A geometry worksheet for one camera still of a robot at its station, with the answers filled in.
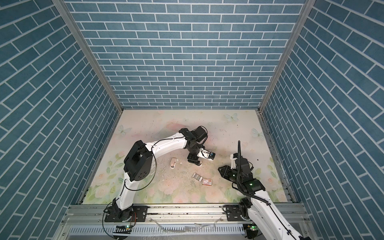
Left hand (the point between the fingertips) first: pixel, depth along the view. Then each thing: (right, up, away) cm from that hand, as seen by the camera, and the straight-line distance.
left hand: (201, 157), depth 90 cm
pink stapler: (-17, -2, 0) cm, 17 cm away
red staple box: (+3, -12, -7) cm, 15 cm away
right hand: (+10, -4, -7) cm, 13 cm away
